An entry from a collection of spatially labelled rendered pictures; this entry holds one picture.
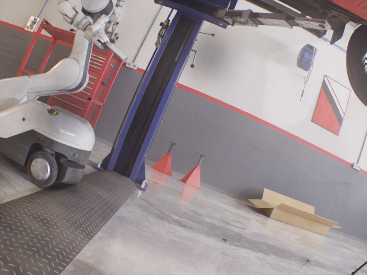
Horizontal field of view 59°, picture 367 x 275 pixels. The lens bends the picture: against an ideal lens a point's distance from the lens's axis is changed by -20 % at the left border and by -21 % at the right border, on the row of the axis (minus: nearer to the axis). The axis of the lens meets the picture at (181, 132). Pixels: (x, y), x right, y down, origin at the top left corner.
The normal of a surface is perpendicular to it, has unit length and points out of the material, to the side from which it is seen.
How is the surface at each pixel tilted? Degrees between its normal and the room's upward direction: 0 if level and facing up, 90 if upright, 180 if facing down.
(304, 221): 90
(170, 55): 90
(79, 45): 90
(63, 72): 90
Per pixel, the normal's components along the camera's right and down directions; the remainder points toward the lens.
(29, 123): 0.03, -0.02
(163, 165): -0.27, -0.48
